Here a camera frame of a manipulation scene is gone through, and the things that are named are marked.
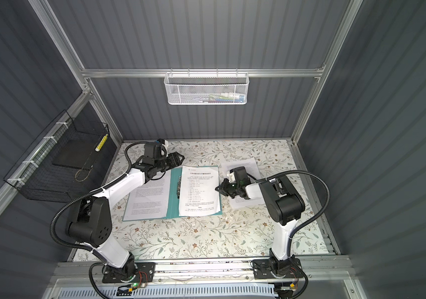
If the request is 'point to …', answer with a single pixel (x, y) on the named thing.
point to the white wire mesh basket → (207, 88)
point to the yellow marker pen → (101, 142)
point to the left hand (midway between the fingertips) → (180, 158)
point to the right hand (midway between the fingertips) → (217, 190)
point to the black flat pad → (80, 154)
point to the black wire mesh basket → (58, 166)
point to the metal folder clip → (179, 187)
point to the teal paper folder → (174, 188)
